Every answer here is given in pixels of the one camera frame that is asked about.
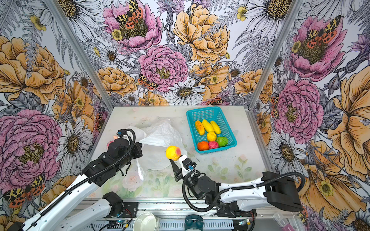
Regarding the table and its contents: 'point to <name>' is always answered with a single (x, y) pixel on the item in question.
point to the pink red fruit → (213, 145)
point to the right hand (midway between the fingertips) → (173, 157)
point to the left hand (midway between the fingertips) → (141, 148)
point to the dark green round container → (193, 223)
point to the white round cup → (146, 221)
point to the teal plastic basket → (214, 114)
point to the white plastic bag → (156, 137)
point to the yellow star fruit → (211, 136)
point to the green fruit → (222, 141)
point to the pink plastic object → (283, 222)
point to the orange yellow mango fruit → (200, 127)
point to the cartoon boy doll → (115, 136)
